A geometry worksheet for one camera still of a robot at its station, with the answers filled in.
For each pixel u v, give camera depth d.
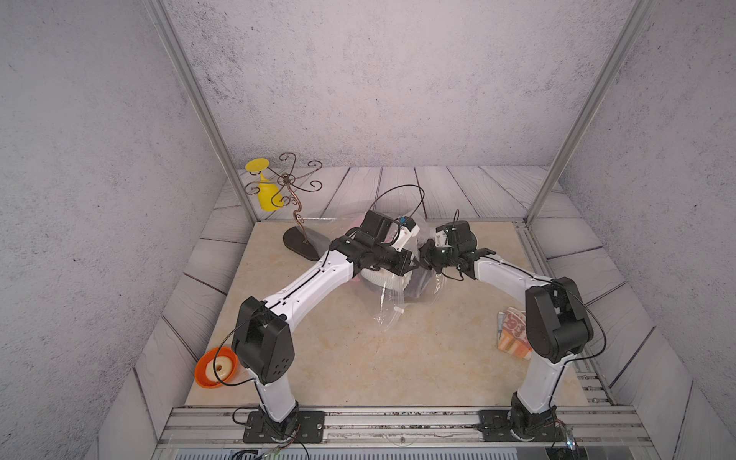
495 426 0.72
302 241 1.11
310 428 0.73
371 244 0.63
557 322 0.49
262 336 0.45
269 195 0.97
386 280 0.85
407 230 0.72
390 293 0.85
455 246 0.75
